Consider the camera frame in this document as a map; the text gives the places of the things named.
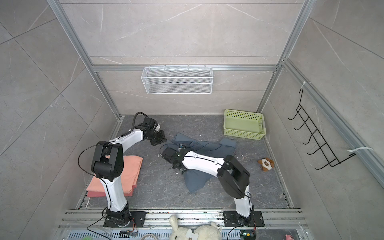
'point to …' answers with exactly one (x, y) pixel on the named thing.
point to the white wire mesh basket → (178, 80)
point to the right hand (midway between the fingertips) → (182, 164)
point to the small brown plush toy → (266, 164)
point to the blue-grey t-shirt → (218, 149)
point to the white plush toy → (210, 232)
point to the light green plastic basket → (244, 124)
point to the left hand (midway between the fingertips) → (167, 136)
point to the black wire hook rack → (332, 159)
